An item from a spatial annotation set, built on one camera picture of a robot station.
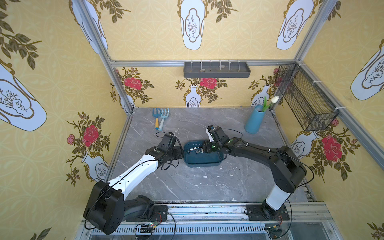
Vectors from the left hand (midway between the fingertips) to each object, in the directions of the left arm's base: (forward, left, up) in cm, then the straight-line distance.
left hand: (180, 152), depth 86 cm
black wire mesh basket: (+8, -68, +24) cm, 72 cm away
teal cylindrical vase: (+18, -47, +5) cm, 51 cm away
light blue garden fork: (+37, +15, -11) cm, 41 cm away
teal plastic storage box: (+2, -8, -10) cm, 13 cm away
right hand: (+4, -13, -2) cm, 14 cm away
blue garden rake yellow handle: (+38, +20, -11) cm, 44 cm away
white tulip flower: (+20, -53, +21) cm, 60 cm away
